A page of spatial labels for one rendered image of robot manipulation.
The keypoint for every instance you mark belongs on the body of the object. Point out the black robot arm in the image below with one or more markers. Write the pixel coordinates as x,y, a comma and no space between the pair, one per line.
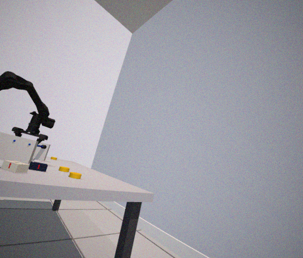
10,80

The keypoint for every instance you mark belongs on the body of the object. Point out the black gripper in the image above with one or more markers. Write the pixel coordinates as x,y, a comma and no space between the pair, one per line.
32,128

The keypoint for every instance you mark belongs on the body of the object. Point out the beige block with red arrow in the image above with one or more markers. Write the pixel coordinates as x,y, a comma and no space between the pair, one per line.
15,166

